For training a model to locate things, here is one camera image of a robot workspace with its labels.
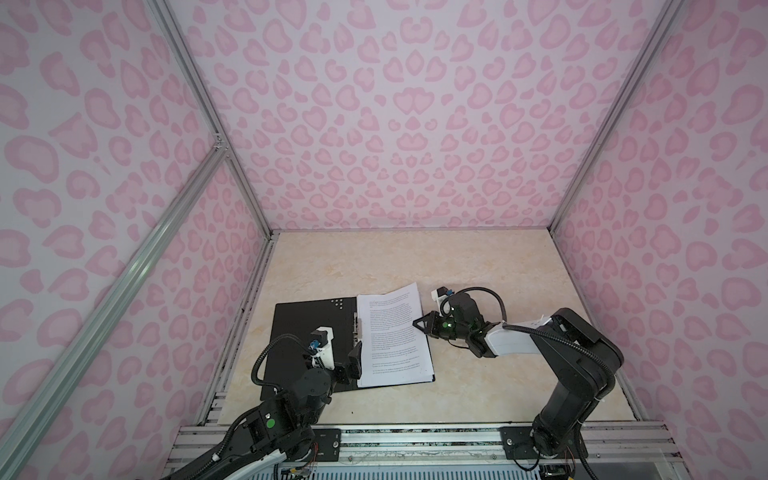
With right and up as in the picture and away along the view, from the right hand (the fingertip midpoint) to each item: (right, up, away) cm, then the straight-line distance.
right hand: (414, 322), depth 88 cm
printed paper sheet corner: (-6, -8, 0) cm, 10 cm away
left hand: (-18, -1, -13) cm, 22 cm away
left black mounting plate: (-22, -26, -14) cm, 37 cm away
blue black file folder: (-37, -1, +9) cm, 38 cm away
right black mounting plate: (+24, -27, -15) cm, 39 cm away
